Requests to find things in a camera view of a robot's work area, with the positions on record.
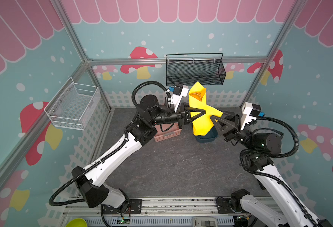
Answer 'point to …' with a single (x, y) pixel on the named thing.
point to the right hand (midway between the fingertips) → (212, 116)
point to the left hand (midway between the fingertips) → (204, 115)
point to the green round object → (76, 222)
